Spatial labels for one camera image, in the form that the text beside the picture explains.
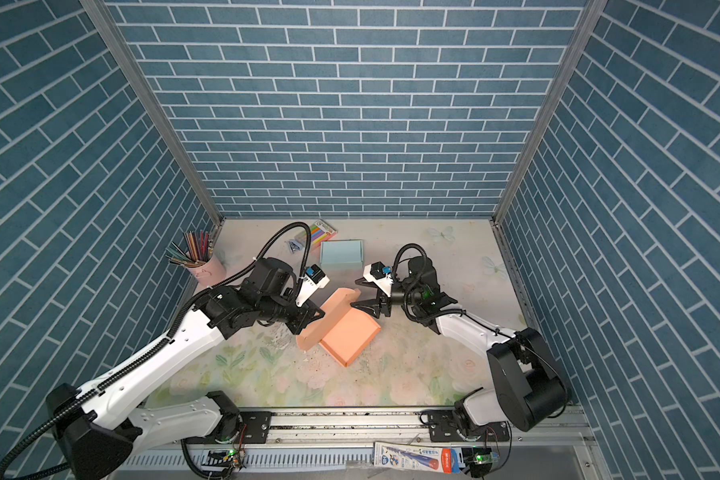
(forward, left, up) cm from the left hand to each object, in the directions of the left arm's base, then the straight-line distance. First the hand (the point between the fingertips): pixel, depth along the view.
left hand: (323, 314), depth 72 cm
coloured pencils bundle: (+28, +45, -9) cm, 54 cm away
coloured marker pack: (+44, +7, -18) cm, 48 cm away
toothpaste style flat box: (-28, -22, -18) cm, 40 cm away
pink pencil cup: (+22, +40, -14) cm, 48 cm away
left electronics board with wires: (-27, +22, -23) cm, 42 cm away
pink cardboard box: (+3, -4, -16) cm, 17 cm away
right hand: (+7, -8, -1) cm, 11 cm away
